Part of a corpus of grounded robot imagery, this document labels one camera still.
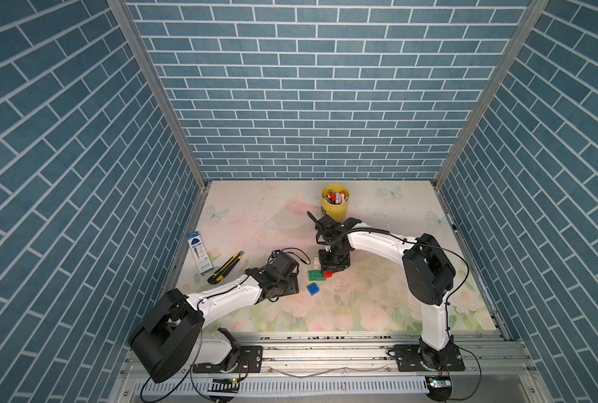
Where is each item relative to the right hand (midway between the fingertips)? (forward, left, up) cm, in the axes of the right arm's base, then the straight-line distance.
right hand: (325, 272), depth 89 cm
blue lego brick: (-6, +4, -1) cm, 7 cm away
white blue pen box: (+5, +49, -1) cm, 49 cm away
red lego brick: (-1, -1, +1) cm, 2 cm away
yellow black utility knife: (-2, +37, -1) cm, 37 cm away
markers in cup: (+27, -3, +10) cm, 29 cm away
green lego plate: (-1, +3, -2) cm, 4 cm away
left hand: (-6, +9, -1) cm, 11 cm away
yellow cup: (+23, -5, +7) cm, 24 cm away
